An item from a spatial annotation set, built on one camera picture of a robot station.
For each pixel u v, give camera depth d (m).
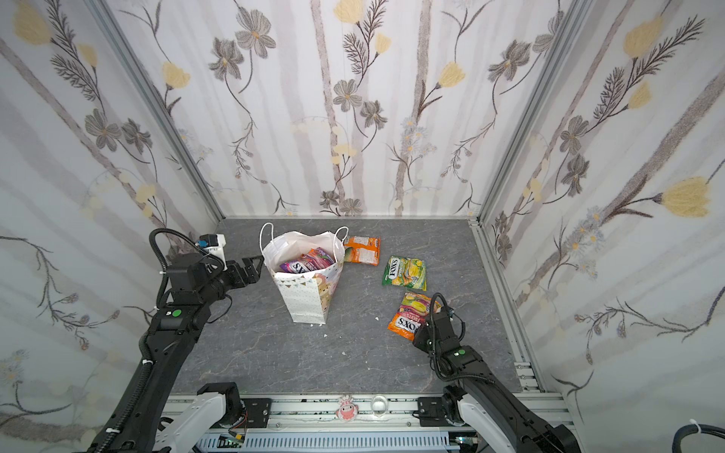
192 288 0.55
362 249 1.07
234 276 0.66
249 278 0.67
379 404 0.76
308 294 0.78
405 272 0.99
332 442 0.70
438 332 0.66
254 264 0.69
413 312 0.90
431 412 0.73
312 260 0.83
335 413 0.74
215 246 0.66
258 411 0.73
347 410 0.72
